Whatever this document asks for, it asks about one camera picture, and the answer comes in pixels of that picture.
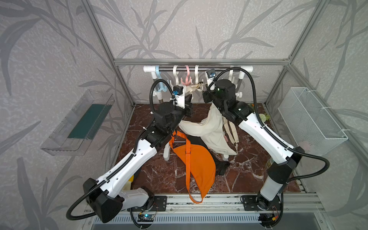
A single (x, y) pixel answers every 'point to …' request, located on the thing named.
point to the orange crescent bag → (200, 164)
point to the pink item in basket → (304, 144)
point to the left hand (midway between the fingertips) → (192, 96)
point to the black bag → (221, 166)
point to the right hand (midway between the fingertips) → (207, 83)
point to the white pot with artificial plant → (264, 117)
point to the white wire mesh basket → (311, 127)
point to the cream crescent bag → (210, 127)
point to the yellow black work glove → (128, 186)
